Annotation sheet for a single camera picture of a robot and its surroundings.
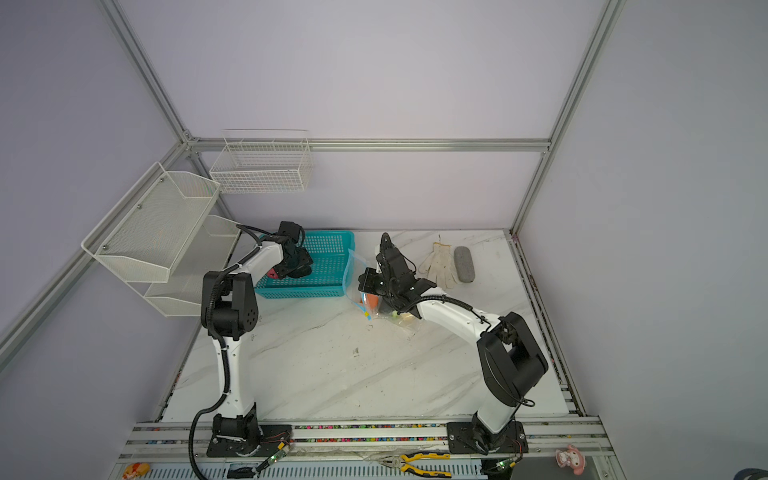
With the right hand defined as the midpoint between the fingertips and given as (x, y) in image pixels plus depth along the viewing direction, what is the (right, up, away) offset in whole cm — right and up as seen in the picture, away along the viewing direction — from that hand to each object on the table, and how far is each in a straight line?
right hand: (355, 277), depth 84 cm
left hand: (-23, +3, +21) cm, 31 cm away
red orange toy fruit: (+5, -7, +6) cm, 11 cm away
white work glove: (+28, +2, +26) cm, 38 cm away
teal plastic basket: (-14, +8, +27) cm, 32 cm away
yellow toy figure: (-49, -44, -16) cm, 68 cm away
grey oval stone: (+37, +3, +24) cm, 44 cm away
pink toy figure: (+53, -41, -15) cm, 69 cm away
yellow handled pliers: (+13, -43, -14) cm, 47 cm away
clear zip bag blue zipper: (-2, +4, +11) cm, 12 cm away
